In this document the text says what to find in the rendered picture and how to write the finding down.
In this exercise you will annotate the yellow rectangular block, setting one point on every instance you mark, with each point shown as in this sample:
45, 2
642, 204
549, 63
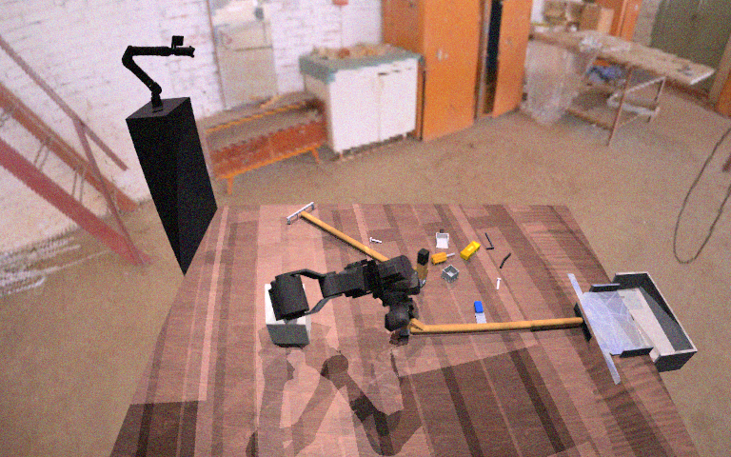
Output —
467, 252

